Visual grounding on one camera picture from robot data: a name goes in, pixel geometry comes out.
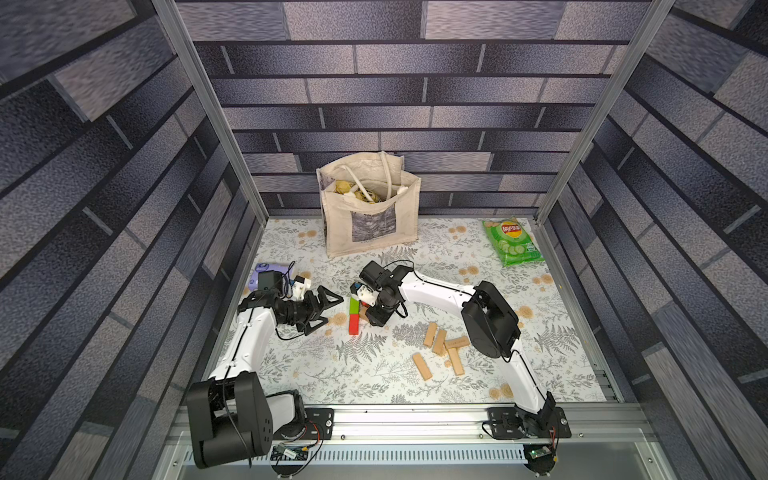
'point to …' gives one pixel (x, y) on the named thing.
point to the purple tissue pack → (259, 267)
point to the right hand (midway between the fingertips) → (376, 313)
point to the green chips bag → (511, 242)
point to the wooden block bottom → (422, 367)
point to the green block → (355, 306)
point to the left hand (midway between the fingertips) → (334, 306)
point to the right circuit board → (536, 453)
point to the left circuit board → (287, 452)
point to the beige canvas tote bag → (368, 200)
